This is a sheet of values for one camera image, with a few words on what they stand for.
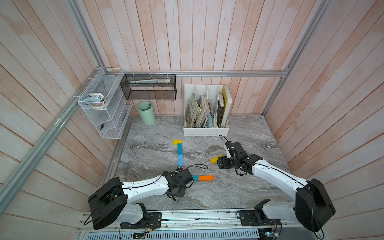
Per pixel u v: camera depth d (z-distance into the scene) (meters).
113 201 0.41
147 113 1.06
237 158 0.66
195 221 0.75
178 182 0.64
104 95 0.72
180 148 1.02
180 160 0.94
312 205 0.41
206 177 0.88
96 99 0.68
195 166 0.75
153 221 0.73
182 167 0.79
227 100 0.93
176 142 1.04
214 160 0.94
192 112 1.00
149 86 1.04
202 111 1.01
